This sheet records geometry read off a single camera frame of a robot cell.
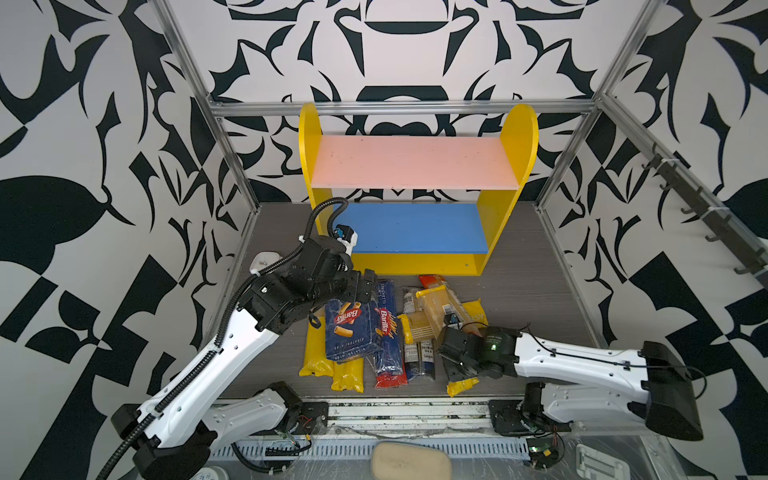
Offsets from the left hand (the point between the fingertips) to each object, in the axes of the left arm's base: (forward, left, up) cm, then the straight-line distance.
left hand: (359, 267), depth 67 cm
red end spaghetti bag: (+11, -20, -26) cm, 34 cm away
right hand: (-16, -21, -24) cm, 36 cm away
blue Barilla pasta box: (-6, +4, -21) cm, 22 cm away
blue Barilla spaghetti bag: (-13, -6, -23) cm, 27 cm away
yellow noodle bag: (0, -32, -27) cm, 42 cm away
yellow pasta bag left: (-16, +4, -28) cm, 32 cm away
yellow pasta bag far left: (-11, +13, -28) cm, 33 cm away
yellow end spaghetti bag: (-21, -21, -22) cm, 37 cm away
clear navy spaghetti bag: (-11, -14, -27) cm, 32 cm away
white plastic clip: (-36, -51, -27) cm, 68 cm away
